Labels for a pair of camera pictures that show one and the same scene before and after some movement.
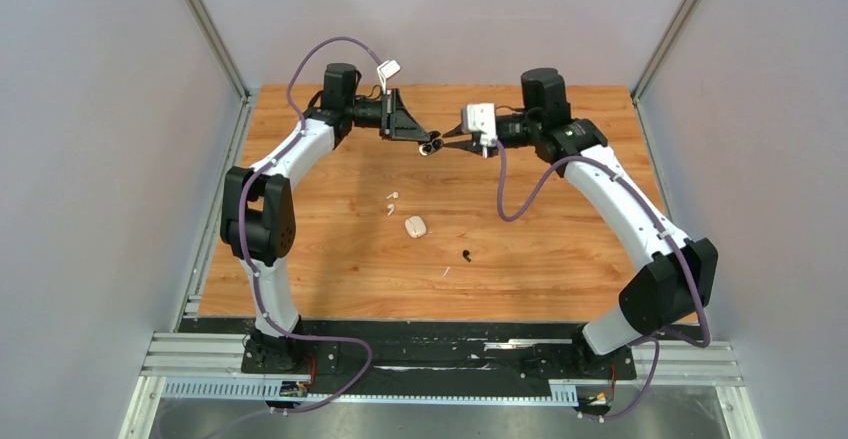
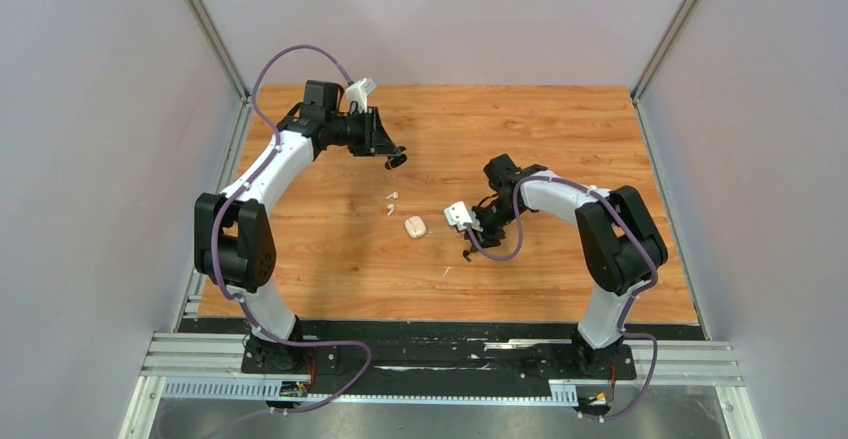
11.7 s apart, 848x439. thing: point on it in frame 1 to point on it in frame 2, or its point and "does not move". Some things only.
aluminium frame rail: [174, 356] does not move
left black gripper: [399, 124] to [371, 122]
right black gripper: [468, 145] to [487, 237]
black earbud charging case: [426, 148] to [395, 161]
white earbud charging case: [415, 227] does not move
